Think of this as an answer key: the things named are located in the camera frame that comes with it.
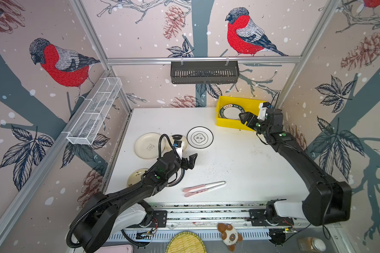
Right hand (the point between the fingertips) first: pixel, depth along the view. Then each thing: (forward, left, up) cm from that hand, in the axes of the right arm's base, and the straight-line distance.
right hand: (243, 117), depth 82 cm
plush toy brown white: (-49, +9, -23) cm, 55 cm away
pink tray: (-56, +57, -21) cm, 83 cm away
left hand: (-16, +28, -10) cm, 34 cm away
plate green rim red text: (+28, 0, -24) cm, 37 cm away
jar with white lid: (-51, -21, -18) cm, 58 cm away
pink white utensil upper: (-30, +29, -24) cm, 48 cm away
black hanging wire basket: (+37, +21, +4) cm, 43 cm away
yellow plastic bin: (+32, -14, -21) cm, 41 cm away
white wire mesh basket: (+1, +77, +8) cm, 78 cm away
